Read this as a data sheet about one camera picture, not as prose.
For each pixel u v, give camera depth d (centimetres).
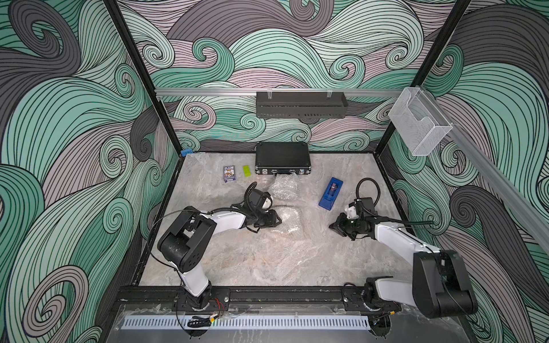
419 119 78
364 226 64
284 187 97
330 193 97
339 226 78
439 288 41
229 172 110
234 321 70
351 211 82
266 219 81
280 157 117
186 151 122
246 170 114
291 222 86
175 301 73
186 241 47
